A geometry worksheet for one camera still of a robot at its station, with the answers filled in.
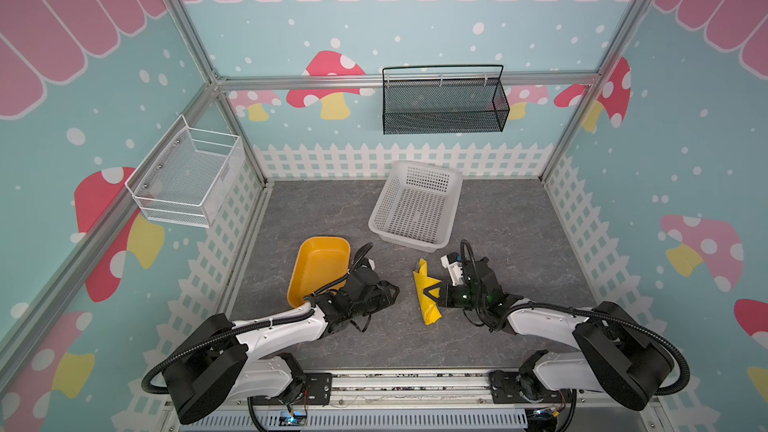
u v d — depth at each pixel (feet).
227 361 1.37
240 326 1.51
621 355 1.41
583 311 1.59
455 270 2.62
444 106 4.56
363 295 2.14
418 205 3.69
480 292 2.22
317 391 2.44
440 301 2.50
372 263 2.66
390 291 2.67
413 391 2.49
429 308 2.70
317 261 3.23
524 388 2.17
